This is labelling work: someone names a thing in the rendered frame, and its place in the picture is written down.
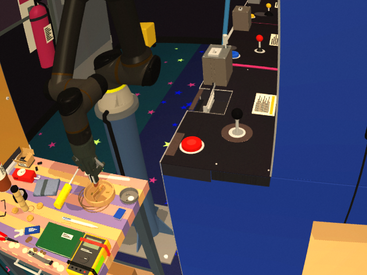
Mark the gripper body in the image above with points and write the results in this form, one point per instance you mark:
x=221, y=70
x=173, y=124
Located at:
x=83, y=153

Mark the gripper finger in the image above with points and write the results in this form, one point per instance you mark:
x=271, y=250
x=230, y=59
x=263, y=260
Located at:
x=91, y=175
x=99, y=167

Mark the orange token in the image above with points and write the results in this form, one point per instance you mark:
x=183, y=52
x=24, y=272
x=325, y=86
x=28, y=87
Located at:
x=95, y=183

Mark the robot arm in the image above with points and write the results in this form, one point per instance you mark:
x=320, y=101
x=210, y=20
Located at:
x=71, y=71

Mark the wooden dish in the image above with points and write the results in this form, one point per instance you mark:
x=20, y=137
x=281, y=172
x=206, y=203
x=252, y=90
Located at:
x=107, y=196

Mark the grey metal cup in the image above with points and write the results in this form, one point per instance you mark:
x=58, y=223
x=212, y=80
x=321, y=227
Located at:
x=126, y=196

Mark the gold coin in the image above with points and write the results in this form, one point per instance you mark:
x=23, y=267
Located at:
x=39, y=205
x=30, y=218
x=15, y=210

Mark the beige token stack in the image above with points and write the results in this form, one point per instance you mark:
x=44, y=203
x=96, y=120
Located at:
x=20, y=199

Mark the brown token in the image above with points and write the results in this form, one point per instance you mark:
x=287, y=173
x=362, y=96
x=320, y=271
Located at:
x=28, y=239

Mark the red drop button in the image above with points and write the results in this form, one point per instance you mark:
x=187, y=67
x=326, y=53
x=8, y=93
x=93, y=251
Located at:
x=191, y=144

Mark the black joystick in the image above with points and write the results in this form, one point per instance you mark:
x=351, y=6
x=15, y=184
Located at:
x=237, y=120

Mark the grey coin head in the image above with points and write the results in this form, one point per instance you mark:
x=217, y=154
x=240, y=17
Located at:
x=216, y=67
x=241, y=18

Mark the blue button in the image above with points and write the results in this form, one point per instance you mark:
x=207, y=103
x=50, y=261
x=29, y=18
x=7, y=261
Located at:
x=236, y=55

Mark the white wiper knob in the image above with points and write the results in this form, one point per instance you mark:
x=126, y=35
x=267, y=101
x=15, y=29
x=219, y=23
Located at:
x=226, y=40

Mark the red joystick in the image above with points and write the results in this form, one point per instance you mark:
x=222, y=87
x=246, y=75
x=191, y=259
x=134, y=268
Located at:
x=259, y=41

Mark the yellow joystick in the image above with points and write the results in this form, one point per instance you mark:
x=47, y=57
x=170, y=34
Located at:
x=268, y=8

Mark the yellow screwdriver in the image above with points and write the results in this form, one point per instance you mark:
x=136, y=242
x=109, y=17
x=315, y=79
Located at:
x=63, y=196

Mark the grey cloth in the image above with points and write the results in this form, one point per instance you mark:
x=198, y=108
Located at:
x=46, y=187

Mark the blue card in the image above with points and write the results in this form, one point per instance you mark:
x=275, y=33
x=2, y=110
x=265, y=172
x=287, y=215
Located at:
x=119, y=214

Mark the white pen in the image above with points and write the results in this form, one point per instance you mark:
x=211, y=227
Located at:
x=78, y=222

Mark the small open cardboard box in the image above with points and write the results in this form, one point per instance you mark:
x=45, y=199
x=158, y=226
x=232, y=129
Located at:
x=24, y=157

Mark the red tape measure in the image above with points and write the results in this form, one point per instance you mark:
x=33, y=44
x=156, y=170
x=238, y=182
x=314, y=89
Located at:
x=23, y=174

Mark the green notebook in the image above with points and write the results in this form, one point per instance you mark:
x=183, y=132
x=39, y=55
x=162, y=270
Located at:
x=54, y=240

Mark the orange cabinet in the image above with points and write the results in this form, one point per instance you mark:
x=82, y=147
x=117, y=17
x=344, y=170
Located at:
x=11, y=120

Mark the keys with blue tag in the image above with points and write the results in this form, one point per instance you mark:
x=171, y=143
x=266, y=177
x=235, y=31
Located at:
x=30, y=230

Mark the yellow multimeter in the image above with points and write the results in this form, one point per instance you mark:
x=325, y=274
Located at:
x=89, y=257

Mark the brown bottle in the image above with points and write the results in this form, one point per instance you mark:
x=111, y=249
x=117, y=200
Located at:
x=3, y=179

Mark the grey wrench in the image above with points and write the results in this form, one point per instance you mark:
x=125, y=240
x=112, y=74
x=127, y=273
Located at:
x=40, y=257

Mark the brown cardboard box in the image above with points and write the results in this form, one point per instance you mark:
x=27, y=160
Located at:
x=123, y=269

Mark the red pliers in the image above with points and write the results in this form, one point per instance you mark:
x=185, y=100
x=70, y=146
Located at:
x=5, y=237

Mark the pink fire extinguisher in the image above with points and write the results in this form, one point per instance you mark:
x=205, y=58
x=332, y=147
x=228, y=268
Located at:
x=43, y=37

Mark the yellow box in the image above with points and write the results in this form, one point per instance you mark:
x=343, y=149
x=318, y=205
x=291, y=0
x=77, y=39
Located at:
x=148, y=33

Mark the white and yellow label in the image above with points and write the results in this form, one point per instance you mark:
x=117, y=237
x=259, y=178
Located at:
x=263, y=104
x=274, y=40

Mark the blue pole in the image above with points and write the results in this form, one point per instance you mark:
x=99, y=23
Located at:
x=226, y=17

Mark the blue arcade machine body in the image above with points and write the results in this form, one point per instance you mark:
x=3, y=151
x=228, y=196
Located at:
x=315, y=114

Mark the tan cardboard box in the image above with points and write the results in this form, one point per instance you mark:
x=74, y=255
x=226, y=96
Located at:
x=338, y=249

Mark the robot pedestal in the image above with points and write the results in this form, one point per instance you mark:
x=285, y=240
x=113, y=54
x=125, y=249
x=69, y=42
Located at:
x=129, y=137

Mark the grey metal table frame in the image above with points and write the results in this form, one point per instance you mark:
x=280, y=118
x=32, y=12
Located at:
x=146, y=237

